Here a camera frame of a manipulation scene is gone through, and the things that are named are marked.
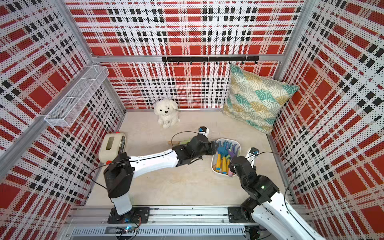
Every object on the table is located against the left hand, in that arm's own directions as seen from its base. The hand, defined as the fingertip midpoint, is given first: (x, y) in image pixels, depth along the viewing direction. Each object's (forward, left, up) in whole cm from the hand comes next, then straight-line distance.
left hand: (217, 144), depth 82 cm
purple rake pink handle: (+1, -11, -11) cm, 16 cm away
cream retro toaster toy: (+4, +64, -7) cm, 65 cm away
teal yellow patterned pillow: (+26, -25, +9) cm, 37 cm away
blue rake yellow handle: (+2, -3, -9) cm, 10 cm away
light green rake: (+8, +20, -10) cm, 24 cm away
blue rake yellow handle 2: (+2, -6, -10) cm, 12 cm away
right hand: (-9, -11, 0) cm, 14 cm away
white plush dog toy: (+26, +32, 0) cm, 41 cm away
